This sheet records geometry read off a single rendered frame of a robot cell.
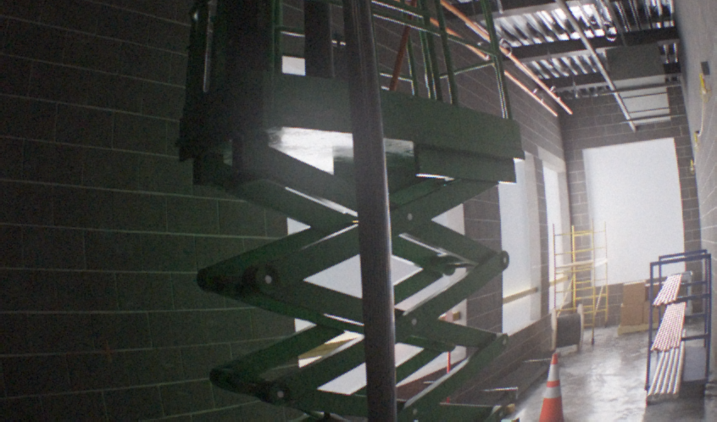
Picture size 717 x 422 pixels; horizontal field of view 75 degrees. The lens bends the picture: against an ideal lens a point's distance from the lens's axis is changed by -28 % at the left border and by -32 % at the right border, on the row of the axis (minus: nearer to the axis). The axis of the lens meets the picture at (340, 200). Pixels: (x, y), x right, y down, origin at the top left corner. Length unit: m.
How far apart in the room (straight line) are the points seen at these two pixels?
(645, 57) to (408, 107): 5.16
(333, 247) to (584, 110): 9.73
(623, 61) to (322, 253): 5.62
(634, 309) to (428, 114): 7.88
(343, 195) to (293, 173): 0.23
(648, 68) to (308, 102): 5.60
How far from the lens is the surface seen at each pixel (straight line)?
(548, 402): 5.15
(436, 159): 2.74
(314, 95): 2.26
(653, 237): 11.51
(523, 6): 6.88
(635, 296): 10.12
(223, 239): 3.56
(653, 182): 11.55
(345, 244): 2.38
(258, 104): 2.22
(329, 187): 2.43
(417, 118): 2.59
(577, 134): 11.71
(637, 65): 7.31
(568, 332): 8.73
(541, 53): 8.62
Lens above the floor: 1.60
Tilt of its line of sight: 6 degrees up
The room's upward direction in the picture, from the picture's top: 3 degrees counter-clockwise
